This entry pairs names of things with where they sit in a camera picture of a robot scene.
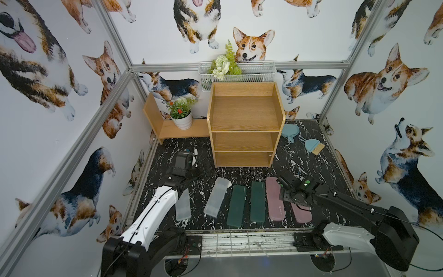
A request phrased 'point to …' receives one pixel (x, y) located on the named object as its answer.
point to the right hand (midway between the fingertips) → (292, 193)
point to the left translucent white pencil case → (183, 206)
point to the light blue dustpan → (290, 131)
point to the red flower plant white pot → (180, 112)
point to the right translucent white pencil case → (217, 196)
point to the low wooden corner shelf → (165, 128)
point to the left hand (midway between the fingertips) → (205, 163)
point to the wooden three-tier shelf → (246, 120)
